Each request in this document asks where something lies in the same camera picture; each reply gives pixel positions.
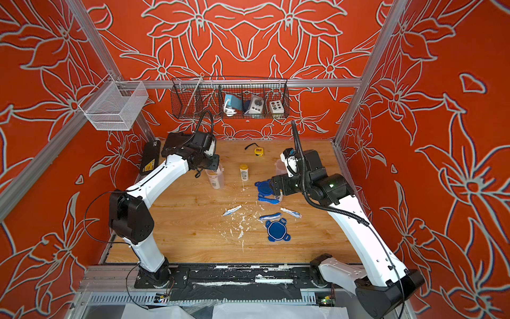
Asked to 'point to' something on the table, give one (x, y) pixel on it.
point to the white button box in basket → (277, 107)
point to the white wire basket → (114, 105)
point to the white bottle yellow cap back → (244, 169)
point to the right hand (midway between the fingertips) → (276, 180)
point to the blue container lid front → (277, 230)
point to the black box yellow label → (150, 156)
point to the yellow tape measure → (258, 151)
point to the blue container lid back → (264, 188)
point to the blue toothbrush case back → (269, 200)
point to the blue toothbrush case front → (269, 216)
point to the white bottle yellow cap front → (214, 180)
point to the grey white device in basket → (257, 105)
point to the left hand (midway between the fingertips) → (215, 160)
